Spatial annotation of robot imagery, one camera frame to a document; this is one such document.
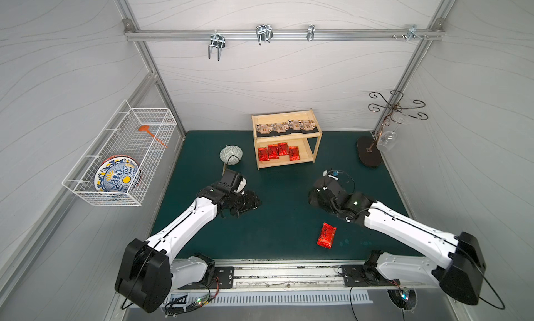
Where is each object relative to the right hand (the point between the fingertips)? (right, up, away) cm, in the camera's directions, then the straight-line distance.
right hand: (310, 193), depth 80 cm
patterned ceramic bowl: (-37, +15, +28) cm, 49 cm away
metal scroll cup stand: (+37, +17, +31) cm, 51 cm away
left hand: (-21, -5, 0) cm, 22 cm away
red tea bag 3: (-9, +18, +29) cm, 35 cm away
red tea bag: (-20, +15, +26) cm, 36 cm away
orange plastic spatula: (-64, +26, -2) cm, 69 cm away
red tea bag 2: (-15, +16, +27) cm, 35 cm away
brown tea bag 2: (-11, +28, +15) cm, 34 cm away
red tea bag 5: (+7, -17, +2) cm, 19 cm away
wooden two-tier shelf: (-9, +22, +11) cm, 26 cm away
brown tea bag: (-4, +29, +16) cm, 33 cm away
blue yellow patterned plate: (-62, +10, -18) cm, 65 cm away
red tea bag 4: (-4, +15, +26) cm, 30 cm away
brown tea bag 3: (-20, +27, +13) cm, 36 cm away
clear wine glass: (+35, +22, +8) cm, 42 cm away
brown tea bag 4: (+2, +29, +15) cm, 33 cm away
